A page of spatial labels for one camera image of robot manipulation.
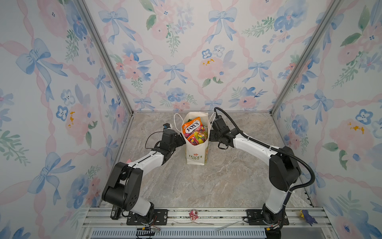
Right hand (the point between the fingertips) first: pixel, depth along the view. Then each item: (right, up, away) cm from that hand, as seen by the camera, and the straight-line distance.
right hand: (213, 133), depth 92 cm
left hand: (-19, -1, -2) cm, 19 cm away
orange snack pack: (-10, -2, -14) cm, 17 cm away
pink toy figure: (-12, -38, -22) cm, 46 cm away
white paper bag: (-10, -11, -12) cm, 20 cm away
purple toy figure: (+44, -41, -20) cm, 63 cm away
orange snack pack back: (-12, +1, -11) cm, 16 cm away
